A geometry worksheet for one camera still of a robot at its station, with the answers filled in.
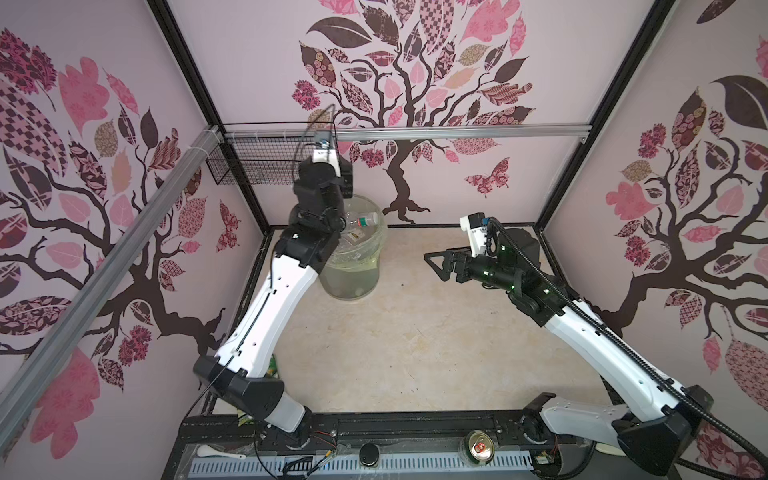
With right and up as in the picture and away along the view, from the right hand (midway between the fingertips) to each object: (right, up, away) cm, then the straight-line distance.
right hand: (438, 251), depth 67 cm
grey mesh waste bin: (-22, -6, +19) cm, 30 cm away
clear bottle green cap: (-18, +9, +20) cm, 28 cm away
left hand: (-25, +19, -3) cm, 32 cm away
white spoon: (-56, -49, +4) cm, 74 cm away
